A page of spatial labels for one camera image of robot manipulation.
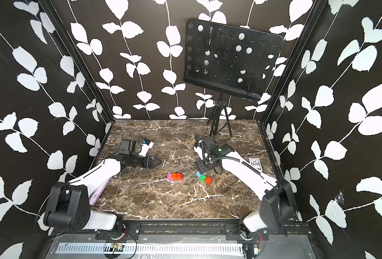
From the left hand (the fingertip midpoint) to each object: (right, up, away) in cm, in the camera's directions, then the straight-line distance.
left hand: (157, 159), depth 87 cm
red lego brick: (+28, -12, 0) cm, 31 cm away
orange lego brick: (+11, -10, +2) cm, 15 cm away
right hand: (+24, -1, -5) cm, 24 cm away
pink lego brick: (+7, -10, +2) cm, 12 cm away
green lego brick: (+25, -12, +3) cm, 28 cm away
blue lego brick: (+23, -9, +3) cm, 25 cm away
